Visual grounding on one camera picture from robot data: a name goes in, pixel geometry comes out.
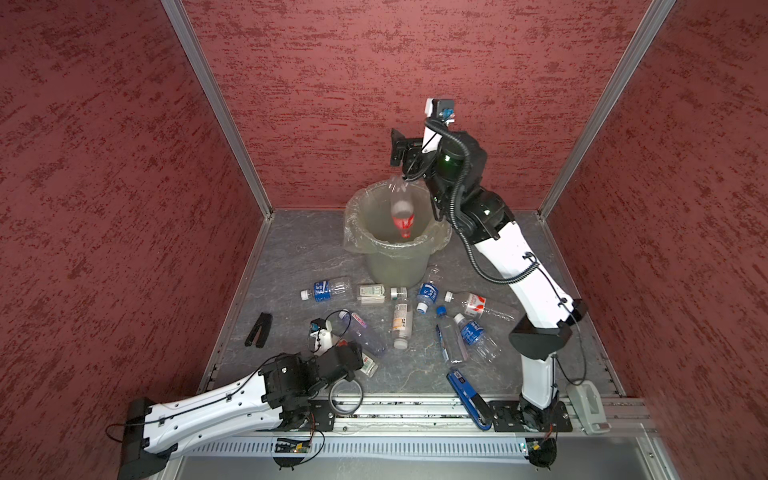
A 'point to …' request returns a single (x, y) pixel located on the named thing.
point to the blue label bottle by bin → (428, 294)
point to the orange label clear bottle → (400, 321)
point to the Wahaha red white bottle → (474, 305)
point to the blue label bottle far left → (324, 291)
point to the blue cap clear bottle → (452, 337)
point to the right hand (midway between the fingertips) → (411, 135)
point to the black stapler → (263, 323)
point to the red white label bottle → (369, 366)
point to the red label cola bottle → (402, 207)
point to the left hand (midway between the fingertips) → (348, 360)
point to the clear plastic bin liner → (369, 226)
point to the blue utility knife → (474, 403)
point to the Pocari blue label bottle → (475, 338)
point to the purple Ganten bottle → (364, 335)
